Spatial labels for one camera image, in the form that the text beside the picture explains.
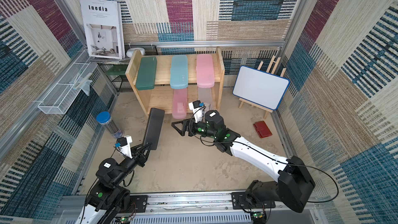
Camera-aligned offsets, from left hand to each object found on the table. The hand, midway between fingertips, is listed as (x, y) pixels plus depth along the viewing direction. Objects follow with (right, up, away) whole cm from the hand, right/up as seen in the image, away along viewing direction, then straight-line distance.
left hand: (150, 143), depth 72 cm
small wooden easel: (+65, +41, +15) cm, 78 cm away
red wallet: (+61, +3, +24) cm, 66 cm away
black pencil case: (+2, +8, -1) cm, 8 cm away
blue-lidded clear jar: (-26, +11, +9) cm, 30 cm away
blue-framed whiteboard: (+58, +28, +19) cm, 67 cm away
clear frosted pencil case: (+26, +22, +15) cm, 37 cm away
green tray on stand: (-29, +40, +27) cm, 56 cm away
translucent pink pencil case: (+12, +20, +11) cm, 25 cm away
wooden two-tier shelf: (+1, +22, +17) cm, 28 cm away
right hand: (+13, +10, -2) cm, 17 cm away
